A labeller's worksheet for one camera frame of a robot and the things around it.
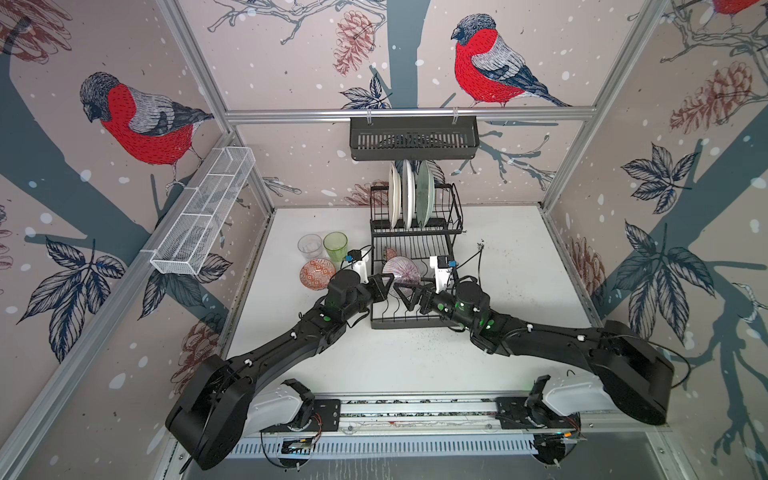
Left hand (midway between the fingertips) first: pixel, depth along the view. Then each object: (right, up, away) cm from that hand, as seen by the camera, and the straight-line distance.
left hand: (394, 277), depth 78 cm
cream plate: (0, +22, -1) cm, 22 cm away
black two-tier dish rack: (+7, +6, +27) cm, 29 cm away
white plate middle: (+3, +21, -4) cm, 22 cm away
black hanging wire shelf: (+5, +46, +28) cm, 54 cm away
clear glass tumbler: (-31, +7, +28) cm, 42 cm away
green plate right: (+8, +22, -2) cm, 23 cm away
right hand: (+2, -2, -2) cm, 4 cm away
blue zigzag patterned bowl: (-26, -2, +19) cm, 32 cm away
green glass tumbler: (-20, +8, +23) cm, 32 cm away
